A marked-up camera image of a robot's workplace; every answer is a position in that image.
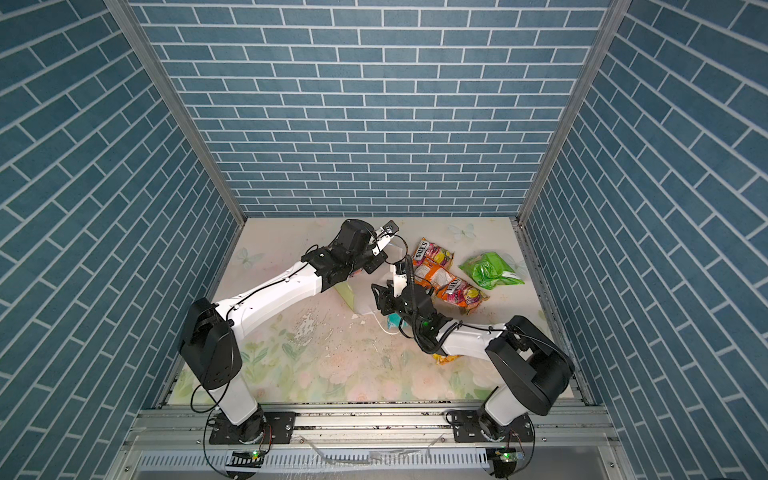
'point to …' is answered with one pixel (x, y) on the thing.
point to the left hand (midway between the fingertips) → (381, 242)
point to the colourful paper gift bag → (360, 292)
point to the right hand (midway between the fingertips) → (375, 281)
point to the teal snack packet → (395, 319)
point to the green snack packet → (490, 270)
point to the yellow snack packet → (442, 360)
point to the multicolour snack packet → (467, 298)
